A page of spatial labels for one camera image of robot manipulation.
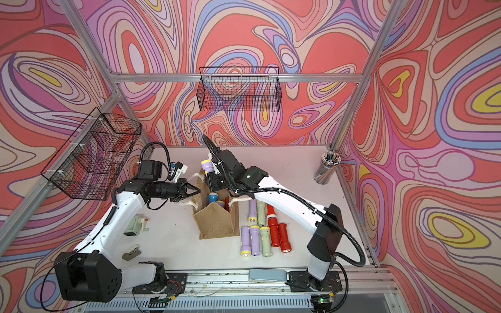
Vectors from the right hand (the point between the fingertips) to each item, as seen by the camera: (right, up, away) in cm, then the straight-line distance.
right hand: (210, 185), depth 73 cm
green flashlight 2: (+22, -25, +9) cm, 34 cm away
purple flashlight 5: (+17, -21, +11) cm, 29 cm away
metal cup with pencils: (+52, +9, +17) cm, 55 cm away
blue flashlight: (-3, -8, +20) cm, 22 cm away
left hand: (-4, -3, +2) cm, 6 cm away
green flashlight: (+20, -14, +16) cm, 29 cm away
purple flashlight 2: (+1, -11, +20) cm, 23 cm away
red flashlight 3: (+30, -25, +7) cm, 40 cm away
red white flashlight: (+25, -14, +17) cm, 33 cm away
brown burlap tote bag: (0, -15, +5) cm, 15 cm away
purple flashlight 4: (+13, -27, +5) cm, 31 cm away
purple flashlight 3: (+16, -16, +15) cm, 27 cm away
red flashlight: (+3, -10, +20) cm, 23 cm away
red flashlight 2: (+25, -21, +11) cm, 35 cm away
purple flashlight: (-1, +7, -3) cm, 8 cm away
